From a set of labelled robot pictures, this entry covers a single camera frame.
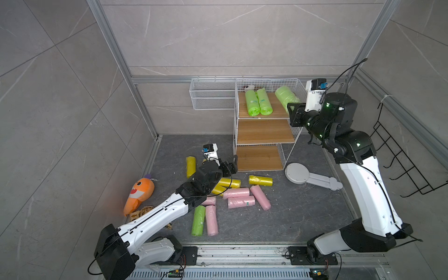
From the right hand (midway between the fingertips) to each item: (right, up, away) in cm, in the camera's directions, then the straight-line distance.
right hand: (294, 104), depth 59 cm
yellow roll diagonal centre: (-27, -36, +33) cm, 56 cm away
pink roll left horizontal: (-32, -42, +26) cm, 59 cm away
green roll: (-37, -53, +19) cm, 67 cm away
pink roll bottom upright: (-31, -50, +22) cm, 62 cm away
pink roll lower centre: (-17, -42, +26) cm, 52 cm away
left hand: (-22, -18, +13) cm, 31 cm away
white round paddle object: (+17, -30, +37) cm, 51 cm away
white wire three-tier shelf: (-5, -9, +28) cm, 30 cm away
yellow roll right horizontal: (-5, -33, +33) cm, 47 cm away
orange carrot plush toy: (-65, -36, +24) cm, 79 cm away
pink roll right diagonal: (-6, -41, +29) cm, 50 cm away
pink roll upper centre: (-22, -38, +29) cm, 52 cm away
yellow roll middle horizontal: (-19, -34, +33) cm, 51 cm away
